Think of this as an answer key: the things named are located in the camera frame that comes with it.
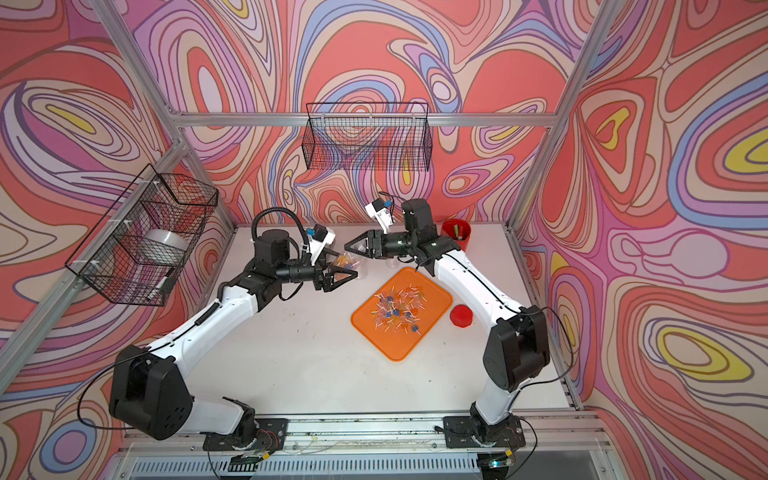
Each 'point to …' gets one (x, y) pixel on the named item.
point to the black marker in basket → (167, 283)
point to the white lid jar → (347, 260)
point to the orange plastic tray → (398, 345)
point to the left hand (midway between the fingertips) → (352, 268)
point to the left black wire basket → (138, 250)
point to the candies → (398, 309)
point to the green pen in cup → (456, 230)
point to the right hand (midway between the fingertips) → (352, 256)
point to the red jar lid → (461, 315)
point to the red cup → (464, 231)
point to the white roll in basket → (165, 245)
